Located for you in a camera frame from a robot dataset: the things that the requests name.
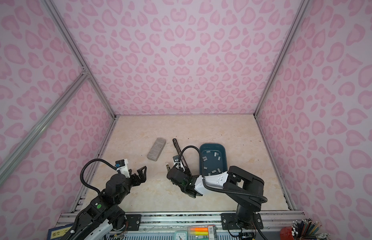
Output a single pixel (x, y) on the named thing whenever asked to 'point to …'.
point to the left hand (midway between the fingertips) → (140, 166)
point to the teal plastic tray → (214, 158)
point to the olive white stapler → (168, 167)
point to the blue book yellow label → (58, 233)
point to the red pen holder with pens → (304, 229)
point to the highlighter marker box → (198, 232)
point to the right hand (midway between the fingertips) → (175, 168)
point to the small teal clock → (180, 235)
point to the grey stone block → (156, 149)
